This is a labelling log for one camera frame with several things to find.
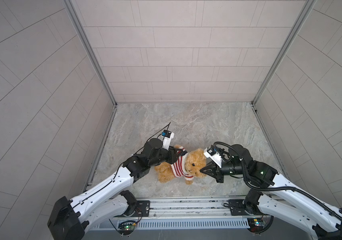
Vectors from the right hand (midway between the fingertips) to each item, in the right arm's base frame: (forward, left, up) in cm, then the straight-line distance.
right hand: (202, 174), depth 64 cm
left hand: (+12, +7, 0) cm, 14 cm away
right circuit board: (-18, -24, -20) cm, 36 cm away
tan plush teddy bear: (+4, +3, +4) cm, 7 cm away
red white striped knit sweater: (+4, +10, -3) cm, 11 cm away
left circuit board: (-15, +35, -16) cm, 41 cm away
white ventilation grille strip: (-16, +5, -19) cm, 25 cm away
